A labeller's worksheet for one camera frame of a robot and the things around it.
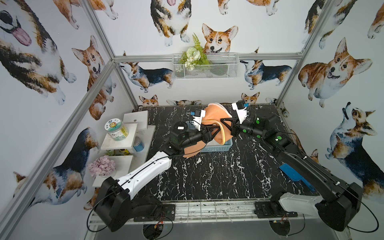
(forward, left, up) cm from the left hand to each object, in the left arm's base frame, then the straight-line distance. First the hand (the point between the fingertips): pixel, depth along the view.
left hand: (218, 123), depth 68 cm
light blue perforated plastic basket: (+5, +1, -30) cm, 31 cm away
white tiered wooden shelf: (+1, +50, -28) cm, 58 cm away
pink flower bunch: (-16, +50, -8) cm, 53 cm away
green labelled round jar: (0, +47, -3) cm, 47 cm away
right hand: (+3, -4, +3) cm, 6 cm away
